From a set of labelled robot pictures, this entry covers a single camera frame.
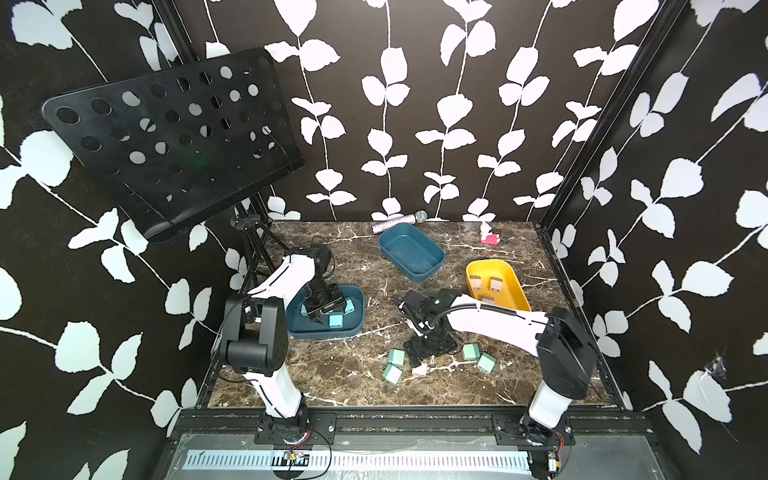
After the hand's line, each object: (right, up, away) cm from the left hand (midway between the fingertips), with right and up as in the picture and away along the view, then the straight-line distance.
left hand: (339, 309), depth 88 cm
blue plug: (+2, -1, +7) cm, 7 cm away
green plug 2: (+16, -17, -6) cm, 24 cm away
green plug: (+17, -13, -4) cm, 22 cm away
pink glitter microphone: (+25, +31, +31) cm, 50 cm away
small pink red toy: (+54, +22, +26) cm, 64 cm away
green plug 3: (+39, -12, -2) cm, 41 cm away
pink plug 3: (+48, +1, +10) cm, 49 cm away
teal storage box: (-13, -6, +4) cm, 15 cm away
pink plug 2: (+52, +6, +14) cm, 54 cm away
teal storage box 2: (+23, +17, +25) cm, 38 cm away
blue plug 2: (-1, -4, +3) cm, 6 cm away
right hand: (+24, -11, -7) cm, 27 cm away
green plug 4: (+43, -14, -4) cm, 46 cm away
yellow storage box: (+56, +3, +11) cm, 58 cm away
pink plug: (+46, +7, +15) cm, 49 cm away
